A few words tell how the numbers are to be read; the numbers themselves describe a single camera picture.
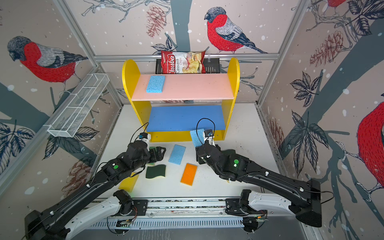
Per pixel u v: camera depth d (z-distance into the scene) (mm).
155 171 839
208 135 598
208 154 480
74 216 446
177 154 920
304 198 398
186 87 728
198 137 730
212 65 947
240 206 657
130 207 676
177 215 716
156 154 682
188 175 835
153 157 670
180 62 875
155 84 727
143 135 681
